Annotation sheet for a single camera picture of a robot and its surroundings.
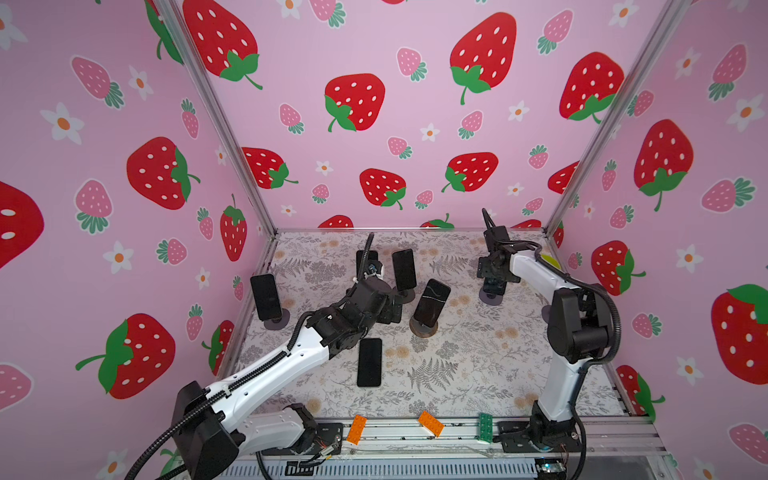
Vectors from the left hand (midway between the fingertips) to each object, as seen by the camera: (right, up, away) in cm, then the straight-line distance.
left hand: (386, 295), depth 77 cm
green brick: (+26, -33, -2) cm, 42 cm away
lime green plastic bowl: (+63, +9, +36) cm, 73 cm away
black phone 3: (+36, +1, +21) cm, 41 cm away
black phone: (-5, +10, +16) cm, 20 cm away
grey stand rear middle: (+6, -3, +24) cm, 25 cm away
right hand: (+36, +6, +21) cm, 42 cm away
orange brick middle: (+12, -33, -2) cm, 35 cm away
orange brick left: (-8, -34, -2) cm, 35 cm away
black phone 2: (+13, -3, +7) cm, 15 cm away
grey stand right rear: (+35, -4, +24) cm, 43 cm away
